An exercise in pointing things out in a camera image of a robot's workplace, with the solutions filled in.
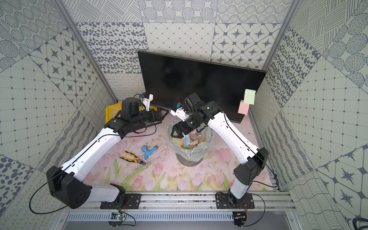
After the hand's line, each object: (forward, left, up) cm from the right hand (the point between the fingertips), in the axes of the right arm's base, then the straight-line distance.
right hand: (179, 133), depth 71 cm
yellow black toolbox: (+22, +48, -8) cm, 53 cm away
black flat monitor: (+36, +10, +6) cm, 38 cm away
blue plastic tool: (+1, +23, -25) cm, 33 cm away
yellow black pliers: (-4, +28, -25) cm, 38 cm away
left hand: (+12, +10, +5) cm, 17 cm away
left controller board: (-34, +31, -27) cm, 53 cm away
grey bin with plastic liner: (-9, -6, 0) cm, 11 cm away
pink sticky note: (+13, -33, +5) cm, 36 cm away
